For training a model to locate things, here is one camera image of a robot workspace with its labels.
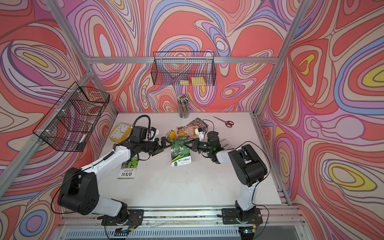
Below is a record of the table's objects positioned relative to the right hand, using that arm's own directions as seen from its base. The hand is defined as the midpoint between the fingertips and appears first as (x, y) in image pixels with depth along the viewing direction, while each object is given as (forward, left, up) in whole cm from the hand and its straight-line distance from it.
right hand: (184, 147), depth 87 cm
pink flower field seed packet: (+27, -10, -10) cm, 30 cm away
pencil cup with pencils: (+35, +1, -2) cm, 35 cm away
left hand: (-2, +8, +3) cm, 9 cm away
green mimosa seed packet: (-8, +34, -9) cm, 36 cm away
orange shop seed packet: (+20, +3, -10) cm, 23 cm away
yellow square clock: (+19, +46, -7) cm, 51 cm away
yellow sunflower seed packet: (+17, +10, -9) cm, 21 cm away
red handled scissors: (+26, -33, -10) cm, 43 cm away
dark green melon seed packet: (-4, +2, 0) cm, 5 cm away
